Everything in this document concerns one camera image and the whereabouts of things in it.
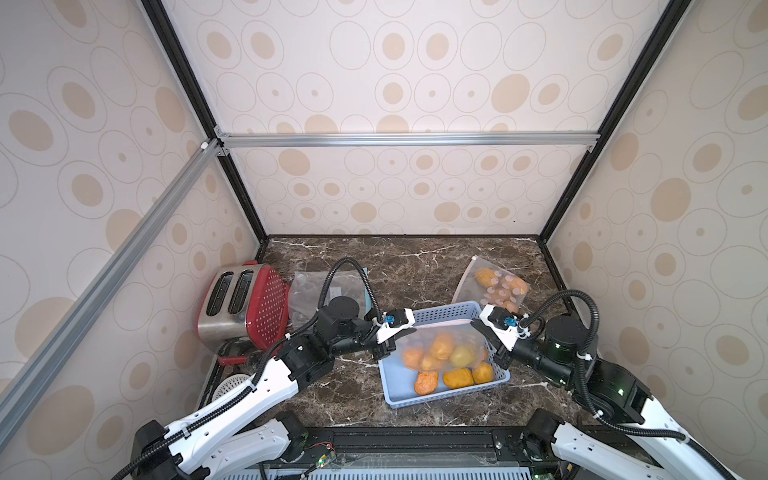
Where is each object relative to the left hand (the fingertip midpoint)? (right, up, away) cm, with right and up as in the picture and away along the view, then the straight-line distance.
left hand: (418, 326), depth 65 cm
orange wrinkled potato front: (+3, -18, +14) cm, 23 cm away
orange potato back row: (+6, -6, +6) cm, 11 cm away
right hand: (+15, +2, -1) cm, 15 cm away
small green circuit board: (-23, -33, +6) cm, 40 cm away
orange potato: (+3, -11, +10) cm, 15 cm away
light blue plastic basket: (-4, -20, +20) cm, 28 cm away
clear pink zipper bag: (+27, +7, +35) cm, 45 cm away
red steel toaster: (-45, +2, +12) cm, 47 cm away
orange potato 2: (+18, -15, +12) cm, 27 cm away
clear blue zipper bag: (-35, +5, +36) cm, 50 cm away
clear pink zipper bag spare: (+13, -6, +8) cm, 17 cm away
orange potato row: (0, -11, +14) cm, 18 cm away
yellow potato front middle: (+12, -17, +14) cm, 25 cm away
